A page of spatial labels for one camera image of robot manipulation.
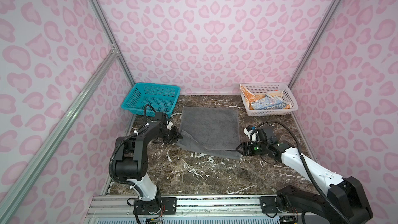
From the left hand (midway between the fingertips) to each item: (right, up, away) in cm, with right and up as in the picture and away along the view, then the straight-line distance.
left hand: (181, 135), depth 93 cm
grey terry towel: (+19, +2, +7) cm, 21 cm away
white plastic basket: (+51, +29, +14) cm, 61 cm away
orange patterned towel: (+47, +23, +18) cm, 56 cm away
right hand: (+33, -5, -11) cm, 35 cm away
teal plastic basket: (-18, +24, +25) cm, 39 cm away
